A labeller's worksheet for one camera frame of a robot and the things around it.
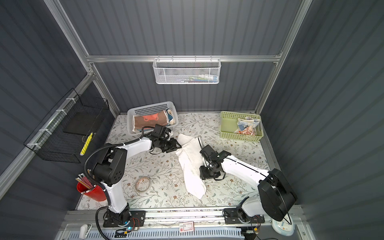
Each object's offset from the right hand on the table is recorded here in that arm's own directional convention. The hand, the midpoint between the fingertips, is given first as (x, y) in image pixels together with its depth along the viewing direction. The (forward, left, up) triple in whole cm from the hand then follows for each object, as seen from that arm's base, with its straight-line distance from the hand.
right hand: (205, 177), depth 83 cm
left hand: (+19, +15, +1) cm, 24 cm away
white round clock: (-23, -37, -2) cm, 43 cm away
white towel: (+15, +8, 0) cm, 17 cm away
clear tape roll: (-3, +36, -3) cm, 36 cm away
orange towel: (+40, +45, +3) cm, 60 cm away
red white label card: (-23, +10, -3) cm, 25 cm away
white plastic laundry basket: (+53, +38, +5) cm, 65 cm away
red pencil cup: (-11, +53, +9) cm, 55 cm away
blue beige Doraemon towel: (+44, +24, +3) cm, 50 cm away
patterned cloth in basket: (+37, -32, 0) cm, 49 cm away
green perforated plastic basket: (+46, -20, -5) cm, 51 cm away
